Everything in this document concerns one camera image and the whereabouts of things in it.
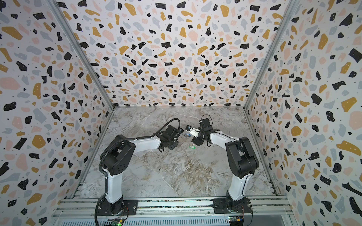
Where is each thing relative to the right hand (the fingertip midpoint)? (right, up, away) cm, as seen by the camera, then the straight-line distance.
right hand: (195, 132), depth 97 cm
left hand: (-14, -4, +1) cm, 15 cm away
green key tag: (-2, -11, 0) cm, 11 cm away
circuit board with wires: (-40, -42, -27) cm, 64 cm away
